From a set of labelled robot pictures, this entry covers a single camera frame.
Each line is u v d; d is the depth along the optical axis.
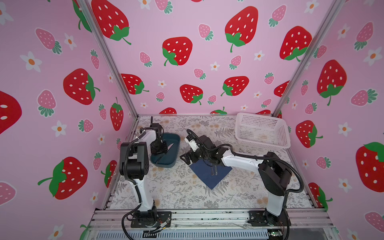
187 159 0.76
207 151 0.67
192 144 0.77
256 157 0.52
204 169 0.90
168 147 1.01
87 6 0.67
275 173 0.48
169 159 0.97
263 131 1.11
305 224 0.73
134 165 0.54
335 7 0.69
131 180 0.53
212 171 0.91
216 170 0.90
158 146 0.84
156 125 0.86
